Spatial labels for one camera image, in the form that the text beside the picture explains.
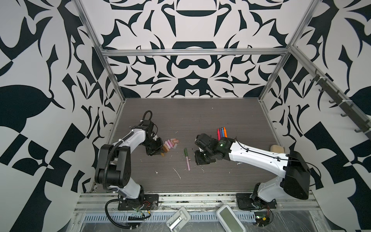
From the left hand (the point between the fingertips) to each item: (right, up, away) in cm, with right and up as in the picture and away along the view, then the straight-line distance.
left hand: (163, 149), depth 88 cm
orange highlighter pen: (+40, +9, +12) cm, 43 cm away
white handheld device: (+11, -27, -19) cm, 35 cm away
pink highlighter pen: (+36, +5, +11) cm, 38 cm away
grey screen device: (+33, -27, -21) cm, 47 cm away
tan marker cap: (0, -2, -2) cm, 3 cm away
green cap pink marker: (+14, -3, +4) cm, 14 cm away
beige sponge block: (+70, -1, +3) cm, 70 cm away
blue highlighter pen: (+38, +9, +12) cm, 41 cm away
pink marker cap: (+2, +1, +6) cm, 7 cm away
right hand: (+18, -3, -11) cm, 22 cm away
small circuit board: (+50, -29, -16) cm, 61 cm away
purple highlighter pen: (+37, +9, +12) cm, 39 cm away
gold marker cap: (+1, -1, +6) cm, 6 cm away
